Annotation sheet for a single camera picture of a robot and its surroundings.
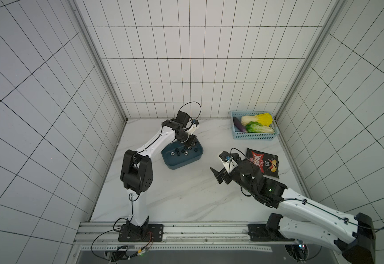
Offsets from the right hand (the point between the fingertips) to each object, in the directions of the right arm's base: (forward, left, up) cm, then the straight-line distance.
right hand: (214, 162), depth 73 cm
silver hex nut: (+16, +20, -21) cm, 33 cm away
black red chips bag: (+13, -34, -21) cm, 42 cm away
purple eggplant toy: (+42, -20, -19) cm, 50 cm away
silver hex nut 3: (+21, +14, -20) cm, 32 cm away
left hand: (+15, +11, -9) cm, 21 cm away
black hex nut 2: (+19, +22, -20) cm, 35 cm away
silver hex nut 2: (+17, +16, -20) cm, 31 cm away
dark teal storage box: (+8, +22, -17) cm, 29 cm away
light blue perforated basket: (+30, -17, -16) cm, 38 cm away
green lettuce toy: (+35, -30, -14) cm, 48 cm away
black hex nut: (+16, +24, -20) cm, 35 cm away
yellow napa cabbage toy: (+43, -37, -14) cm, 59 cm away
